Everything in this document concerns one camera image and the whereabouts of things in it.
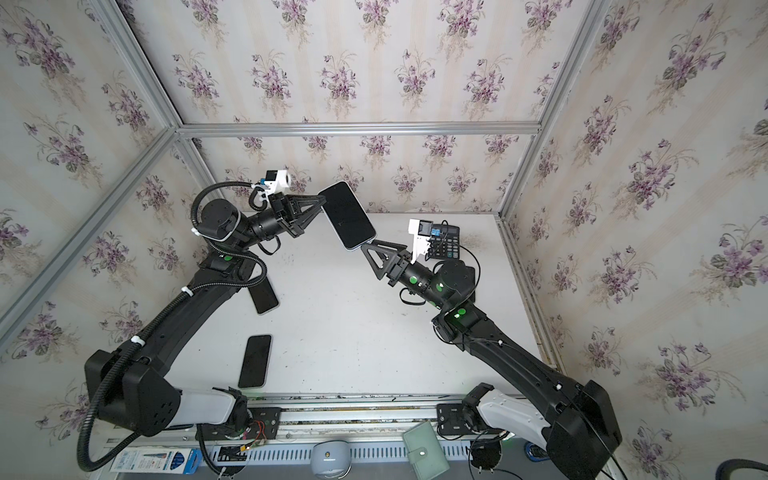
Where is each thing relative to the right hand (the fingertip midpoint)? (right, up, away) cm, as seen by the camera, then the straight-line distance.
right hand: (363, 248), depth 61 cm
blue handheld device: (+39, -47, +6) cm, 62 cm away
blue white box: (-43, -49, +7) cm, 66 cm away
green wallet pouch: (+14, -48, +8) cm, 51 cm away
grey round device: (-7, -45, +1) cm, 45 cm away
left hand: (-8, +10, -2) cm, 13 cm away
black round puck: (+29, -50, +11) cm, 59 cm away
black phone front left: (-32, -33, +20) cm, 50 cm away
